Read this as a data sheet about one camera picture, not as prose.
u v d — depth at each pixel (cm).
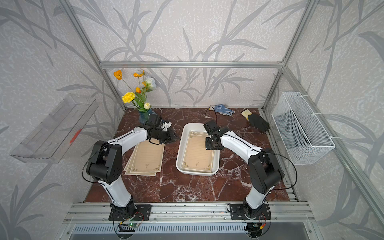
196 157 93
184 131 98
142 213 72
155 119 77
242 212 73
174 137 86
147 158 93
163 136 82
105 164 49
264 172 46
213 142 64
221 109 121
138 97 91
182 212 75
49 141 66
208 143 80
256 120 114
